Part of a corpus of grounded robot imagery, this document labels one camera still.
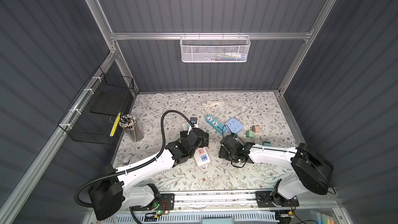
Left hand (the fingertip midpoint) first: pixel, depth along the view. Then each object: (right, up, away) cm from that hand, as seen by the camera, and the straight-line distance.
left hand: (199, 132), depth 80 cm
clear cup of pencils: (-39, +5, +2) cm, 39 cm away
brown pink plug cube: (+36, 0, +17) cm, 40 cm away
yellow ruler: (-38, +6, -11) cm, 40 cm away
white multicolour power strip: (+1, -14, +4) cm, 15 cm away
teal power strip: (+11, +1, +17) cm, 21 cm away
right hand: (+13, -14, +8) cm, 21 cm away
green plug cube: (+31, -3, +15) cm, 35 cm away
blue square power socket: (+23, +1, +18) cm, 29 cm away
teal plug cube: (+41, -9, +12) cm, 43 cm away
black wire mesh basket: (-51, +9, -8) cm, 52 cm away
